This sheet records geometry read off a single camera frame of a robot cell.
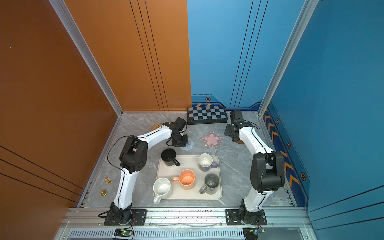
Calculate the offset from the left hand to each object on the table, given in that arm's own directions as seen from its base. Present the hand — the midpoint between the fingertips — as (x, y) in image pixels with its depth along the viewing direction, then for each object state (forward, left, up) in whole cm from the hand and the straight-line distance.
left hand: (187, 143), depth 100 cm
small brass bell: (-32, +44, 0) cm, 54 cm away
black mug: (-13, +10, +6) cm, 18 cm away
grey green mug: (-26, -15, 0) cm, 30 cm away
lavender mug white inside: (-14, -12, 0) cm, 18 cm away
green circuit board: (-49, +28, -3) cm, 57 cm away
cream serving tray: (-32, +3, -1) cm, 32 cm away
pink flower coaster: (+4, -17, -1) cm, 17 cm away
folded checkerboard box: (+24, -13, +3) cm, 28 cm away
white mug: (-30, +12, 0) cm, 32 cm away
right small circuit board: (-49, -33, -3) cm, 59 cm away
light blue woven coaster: (-2, -1, 0) cm, 2 cm away
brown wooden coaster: (+2, -36, -1) cm, 36 cm away
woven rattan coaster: (+16, +25, -1) cm, 30 cm away
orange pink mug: (-24, -1, 0) cm, 24 cm away
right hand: (+2, -27, +11) cm, 29 cm away
